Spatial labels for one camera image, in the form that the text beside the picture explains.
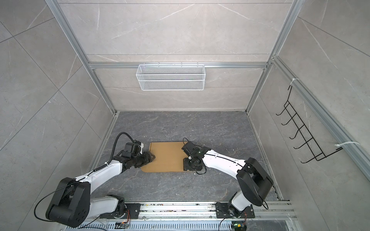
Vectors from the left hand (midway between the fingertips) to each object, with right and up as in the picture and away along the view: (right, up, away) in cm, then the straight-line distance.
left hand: (153, 156), depth 89 cm
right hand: (+22, -6, -4) cm, 23 cm away
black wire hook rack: (+77, +8, -29) cm, 83 cm away
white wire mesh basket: (+9, +54, +12) cm, 56 cm away
